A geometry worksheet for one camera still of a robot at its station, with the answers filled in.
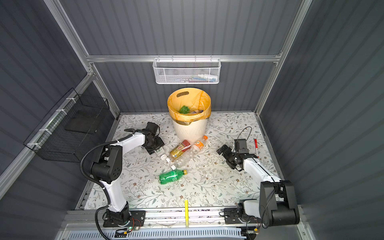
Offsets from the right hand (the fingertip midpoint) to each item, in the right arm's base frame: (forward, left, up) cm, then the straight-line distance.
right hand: (223, 155), depth 89 cm
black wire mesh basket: (+6, +77, +24) cm, 81 cm away
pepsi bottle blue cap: (+30, +15, +8) cm, 34 cm away
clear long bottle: (+7, +17, -5) cm, 19 cm away
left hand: (+9, +40, -3) cm, 41 cm away
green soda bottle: (+30, +24, +10) cm, 40 cm away
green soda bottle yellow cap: (-12, +30, -1) cm, 33 cm away
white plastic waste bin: (+13, +18, +6) cm, 23 cm away
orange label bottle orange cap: (+9, +14, -1) cm, 16 cm away
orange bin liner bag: (+33, +21, +11) cm, 41 cm away
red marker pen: (+11, -25, -6) cm, 27 cm away
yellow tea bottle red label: (+6, +24, 0) cm, 25 cm away
